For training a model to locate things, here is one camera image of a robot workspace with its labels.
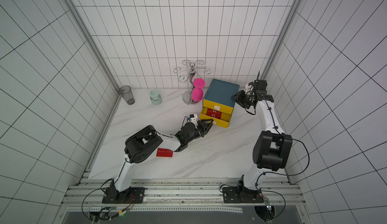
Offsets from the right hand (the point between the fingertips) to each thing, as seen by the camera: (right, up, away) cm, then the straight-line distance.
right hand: (236, 96), depth 88 cm
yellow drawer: (-7, -15, -2) cm, 17 cm away
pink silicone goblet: (-23, +3, +7) cm, 24 cm away
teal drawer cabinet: (-11, 0, -3) cm, 11 cm away
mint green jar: (-54, -1, +20) cm, 57 cm away
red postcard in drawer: (-12, -11, +8) cm, 18 cm away
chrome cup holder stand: (-26, +13, +7) cm, 30 cm away
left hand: (-13, -16, 0) cm, 21 cm away
